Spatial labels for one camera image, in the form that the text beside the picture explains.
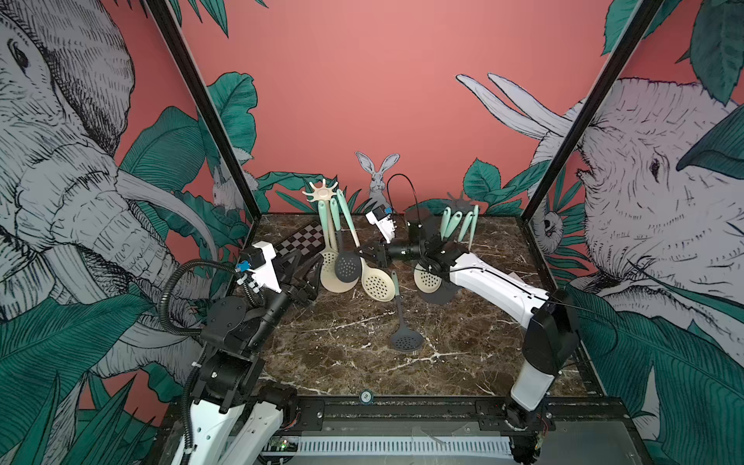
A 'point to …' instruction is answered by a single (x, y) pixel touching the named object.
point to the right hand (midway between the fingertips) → (356, 248)
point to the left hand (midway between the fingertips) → (313, 253)
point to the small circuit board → (282, 444)
